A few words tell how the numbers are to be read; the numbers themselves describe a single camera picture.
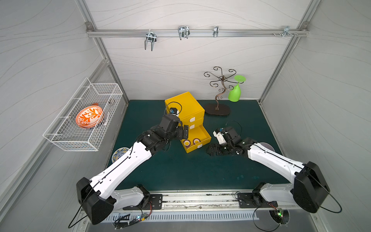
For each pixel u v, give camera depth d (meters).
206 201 0.75
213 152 0.73
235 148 0.62
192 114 0.84
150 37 0.78
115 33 0.79
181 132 0.65
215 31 0.78
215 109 1.15
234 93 0.94
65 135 0.59
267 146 0.88
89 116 0.67
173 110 0.64
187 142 0.95
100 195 0.38
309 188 0.41
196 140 0.96
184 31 0.77
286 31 0.77
